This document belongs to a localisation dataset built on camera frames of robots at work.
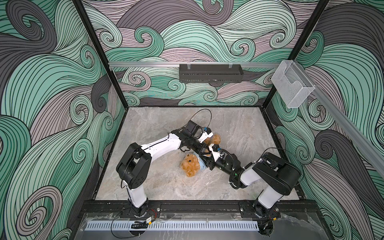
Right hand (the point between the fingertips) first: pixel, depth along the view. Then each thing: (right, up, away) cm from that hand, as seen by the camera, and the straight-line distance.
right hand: (203, 153), depth 85 cm
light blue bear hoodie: (0, -6, -4) cm, 7 cm away
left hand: (+3, +2, -3) cm, 5 cm away
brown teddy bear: (-7, -4, -5) cm, 10 cm away
